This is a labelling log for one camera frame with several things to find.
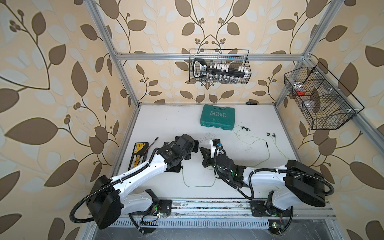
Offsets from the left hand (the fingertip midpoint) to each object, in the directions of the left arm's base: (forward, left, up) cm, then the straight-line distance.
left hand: (192, 140), depth 81 cm
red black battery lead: (+11, +25, -17) cm, 32 cm away
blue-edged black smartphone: (-3, -2, -2) cm, 4 cm away
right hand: (-4, -4, -3) cm, 7 cm away
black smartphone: (-21, +6, +13) cm, 25 cm away
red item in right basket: (+21, -59, +18) cm, 65 cm away
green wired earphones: (+14, -55, -15) cm, 59 cm away
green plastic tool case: (+27, -18, -12) cm, 35 cm away
